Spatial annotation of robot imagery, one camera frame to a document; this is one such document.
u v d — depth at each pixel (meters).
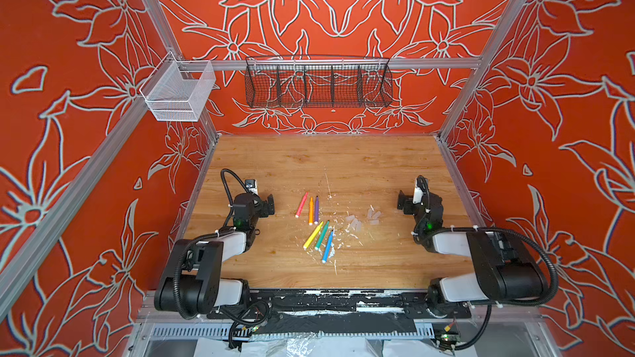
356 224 0.90
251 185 0.79
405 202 0.83
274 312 0.73
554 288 0.39
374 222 0.91
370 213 0.92
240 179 0.77
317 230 0.88
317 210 0.94
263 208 0.77
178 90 0.94
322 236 0.87
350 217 0.92
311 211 0.93
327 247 0.84
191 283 0.42
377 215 0.92
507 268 0.44
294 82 1.00
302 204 0.95
